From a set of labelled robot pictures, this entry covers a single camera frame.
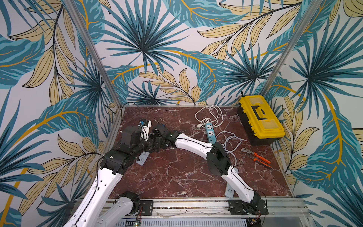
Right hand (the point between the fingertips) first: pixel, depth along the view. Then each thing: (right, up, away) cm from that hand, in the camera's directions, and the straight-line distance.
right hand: (151, 142), depth 90 cm
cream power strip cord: (+39, +14, +15) cm, 44 cm away
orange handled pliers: (+67, -9, +2) cm, 68 cm away
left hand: (+5, +4, -20) cm, 21 cm away
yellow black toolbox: (+70, +12, -2) cm, 71 cm away
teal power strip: (+40, +4, +7) cm, 41 cm away
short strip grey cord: (+54, -2, +8) cm, 55 cm away
